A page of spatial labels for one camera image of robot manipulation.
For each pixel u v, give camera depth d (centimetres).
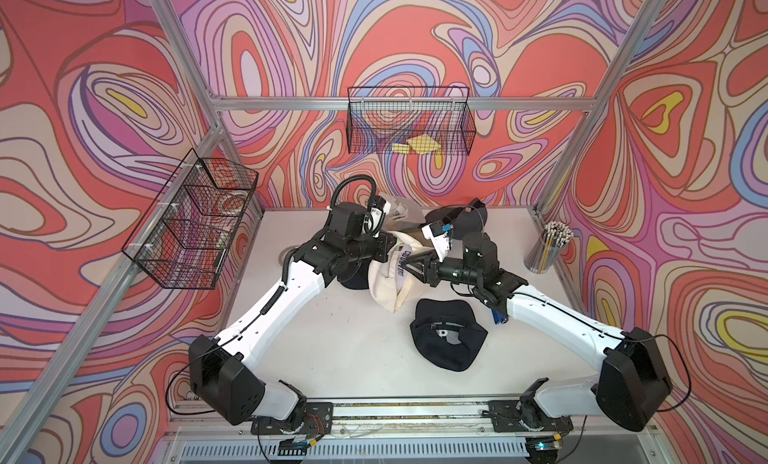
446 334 88
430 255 68
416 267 73
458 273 65
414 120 96
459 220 102
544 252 93
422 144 91
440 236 66
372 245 65
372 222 60
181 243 73
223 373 39
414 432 73
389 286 76
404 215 112
